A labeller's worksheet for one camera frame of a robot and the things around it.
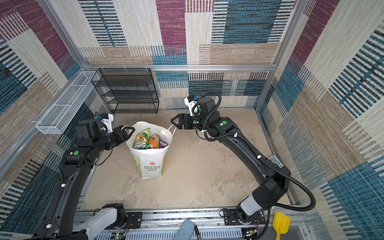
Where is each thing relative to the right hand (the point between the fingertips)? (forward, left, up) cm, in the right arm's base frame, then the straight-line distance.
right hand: (178, 123), depth 70 cm
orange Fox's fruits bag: (+1, +15, -16) cm, 21 cm away
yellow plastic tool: (-37, -47, -32) cm, 68 cm away
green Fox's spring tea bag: (-1, +20, -12) cm, 23 cm away
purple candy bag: (0, +10, -18) cm, 20 cm away
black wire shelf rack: (+46, +40, -16) cm, 63 cm away
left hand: (-1, +22, -1) cm, 22 cm away
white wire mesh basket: (+2, +57, +1) cm, 57 cm away
